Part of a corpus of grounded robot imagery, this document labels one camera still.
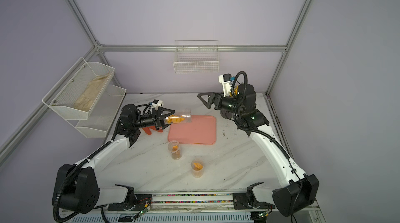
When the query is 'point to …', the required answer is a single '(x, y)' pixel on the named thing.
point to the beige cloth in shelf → (86, 100)
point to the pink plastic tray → (202, 130)
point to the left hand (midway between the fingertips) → (174, 117)
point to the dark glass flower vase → (226, 114)
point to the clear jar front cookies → (197, 168)
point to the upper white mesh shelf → (80, 89)
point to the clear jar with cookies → (183, 116)
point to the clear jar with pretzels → (173, 146)
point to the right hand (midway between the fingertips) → (200, 98)
